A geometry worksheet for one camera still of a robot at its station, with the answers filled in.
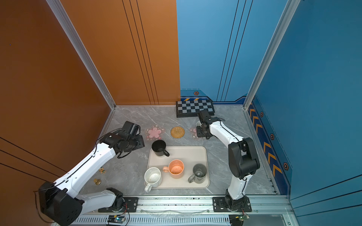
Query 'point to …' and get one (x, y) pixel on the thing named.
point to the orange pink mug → (176, 168)
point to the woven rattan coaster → (177, 132)
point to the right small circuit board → (237, 220)
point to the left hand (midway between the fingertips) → (141, 141)
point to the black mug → (158, 147)
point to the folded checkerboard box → (191, 108)
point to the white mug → (152, 178)
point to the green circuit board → (115, 219)
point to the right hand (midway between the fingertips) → (200, 133)
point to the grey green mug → (199, 176)
